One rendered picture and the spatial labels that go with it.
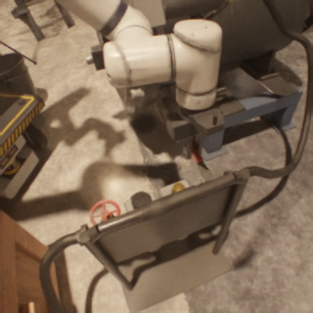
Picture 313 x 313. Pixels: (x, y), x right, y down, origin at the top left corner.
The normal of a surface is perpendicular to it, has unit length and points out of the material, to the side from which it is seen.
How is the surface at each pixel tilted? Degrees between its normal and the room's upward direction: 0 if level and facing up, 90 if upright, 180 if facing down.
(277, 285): 0
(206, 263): 0
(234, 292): 0
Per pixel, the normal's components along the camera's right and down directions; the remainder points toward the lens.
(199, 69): 0.11, 0.76
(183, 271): -0.07, -0.64
